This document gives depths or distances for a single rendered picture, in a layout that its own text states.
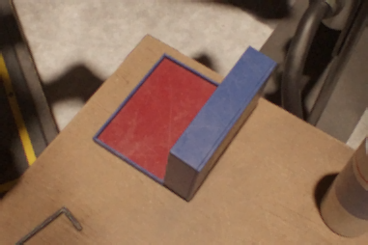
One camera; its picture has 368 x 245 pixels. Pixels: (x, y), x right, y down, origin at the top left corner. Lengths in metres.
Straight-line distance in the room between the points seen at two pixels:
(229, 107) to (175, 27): 0.83
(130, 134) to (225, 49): 0.70
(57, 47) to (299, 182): 0.86
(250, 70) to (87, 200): 0.25
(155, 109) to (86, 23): 0.74
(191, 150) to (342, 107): 0.79
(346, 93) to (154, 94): 0.70
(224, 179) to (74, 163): 0.19
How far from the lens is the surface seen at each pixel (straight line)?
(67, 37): 1.36
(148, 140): 0.64
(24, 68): 0.93
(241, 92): 0.55
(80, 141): 0.66
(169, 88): 0.68
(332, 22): 1.07
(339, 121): 1.24
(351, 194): 0.53
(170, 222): 0.61
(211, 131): 0.52
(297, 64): 0.80
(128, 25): 1.36
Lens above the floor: 1.05
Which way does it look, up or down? 62 degrees down
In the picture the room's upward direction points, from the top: straight up
